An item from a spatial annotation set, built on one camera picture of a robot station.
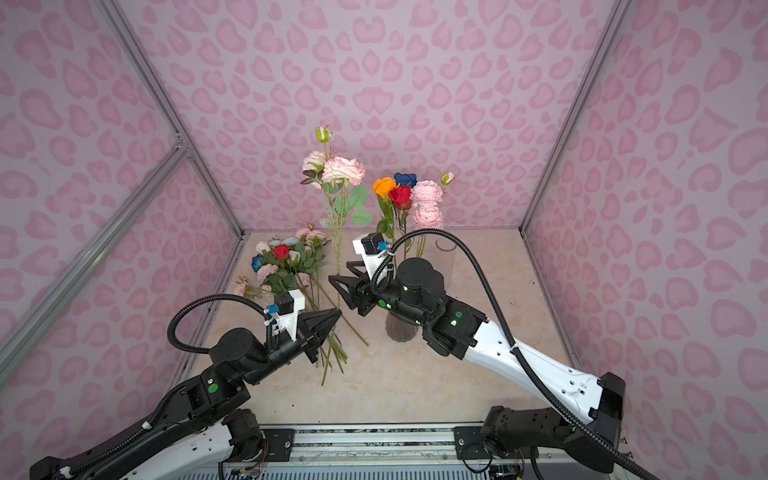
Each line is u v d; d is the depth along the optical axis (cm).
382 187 72
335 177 52
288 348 55
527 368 41
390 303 51
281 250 103
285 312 52
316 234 113
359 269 62
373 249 49
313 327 56
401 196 69
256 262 106
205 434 60
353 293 52
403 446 75
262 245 105
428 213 66
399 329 93
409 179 78
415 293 45
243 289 97
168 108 84
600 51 75
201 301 45
